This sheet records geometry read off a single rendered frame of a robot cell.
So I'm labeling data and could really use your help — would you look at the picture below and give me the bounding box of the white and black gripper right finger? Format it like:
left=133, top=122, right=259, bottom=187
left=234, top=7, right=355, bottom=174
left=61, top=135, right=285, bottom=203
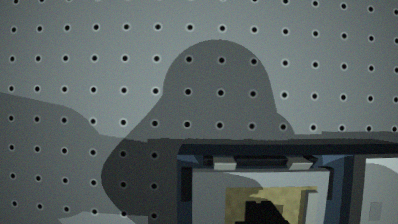
left=259, top=201, right=290, bottom=224

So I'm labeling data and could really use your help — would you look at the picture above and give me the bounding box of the dark blue and white dock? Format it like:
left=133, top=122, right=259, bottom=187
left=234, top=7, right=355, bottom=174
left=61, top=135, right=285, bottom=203
left=177, top=144, right=398, bottom=224

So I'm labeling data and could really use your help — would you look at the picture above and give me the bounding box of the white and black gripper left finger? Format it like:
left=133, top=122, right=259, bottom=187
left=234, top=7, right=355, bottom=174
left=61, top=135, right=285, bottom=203
left=235, top=201, right=271, bottom=224

